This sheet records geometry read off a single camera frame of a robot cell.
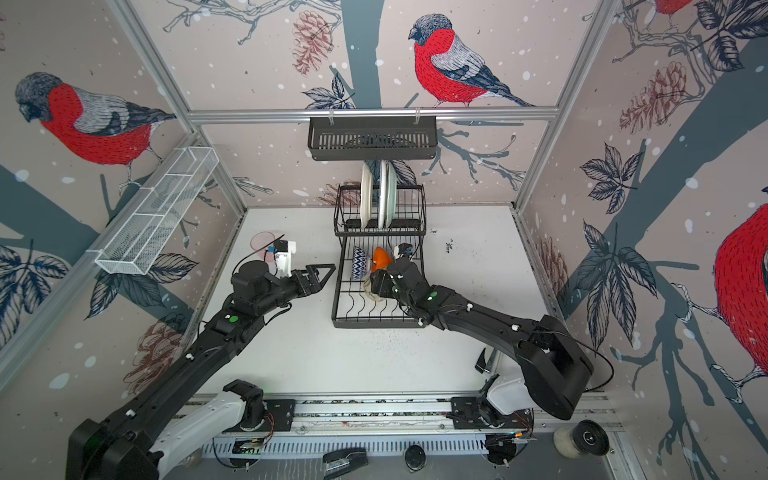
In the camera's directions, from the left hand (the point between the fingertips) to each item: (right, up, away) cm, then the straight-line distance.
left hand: (326, 270), depth 73 cm
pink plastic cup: (-29, +6, +28) cm, 41 cm away
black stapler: (+5, -42, -7) cm, 43 cm away
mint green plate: (+16, +19, +1) cm, 25 cm away
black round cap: (+21, -37, -13) cm, 45 cm away
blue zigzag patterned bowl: (+6, 0, +18) cm, 19 cm away
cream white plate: (+10, +19, +4) cm, 22 cm away
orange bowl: (+13, +1, +19) cm, 23 cm away
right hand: (+12, -4, +10) cm, 16 cm away
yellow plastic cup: (+10, -7, +9) cm, 15 cm away
